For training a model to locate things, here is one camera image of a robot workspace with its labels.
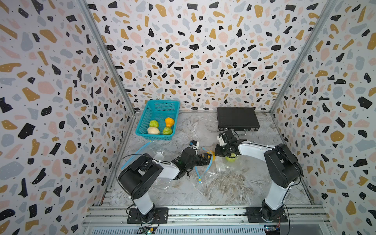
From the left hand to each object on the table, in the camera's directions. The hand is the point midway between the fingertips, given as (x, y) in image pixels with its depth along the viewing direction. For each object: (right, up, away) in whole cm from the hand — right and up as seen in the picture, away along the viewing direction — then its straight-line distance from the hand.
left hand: (208, 155), depth 89 cm
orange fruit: (-27, +21, +19) cm, 39 cm away
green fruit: (+13, -2, -2) cm, 14 cm away
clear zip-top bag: (-38, +3, +11) cm, 40 cm away
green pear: (-39, +20, +18) cm, 47 cm away
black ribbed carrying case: (+30, +23, +25) cm, 45 cm away
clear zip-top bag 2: (+9, -15, -3) cm, 17 cm away
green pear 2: (-28, +15, +12) cm, 33 cm away
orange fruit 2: (+3, 0, -1) cm, 3 cm away
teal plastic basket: (-39, +30, +32) cm, 59 cm away
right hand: (+4, +1, +7) cm, 8 cm away
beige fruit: (-38, +15, +13) cm, 43 cm away
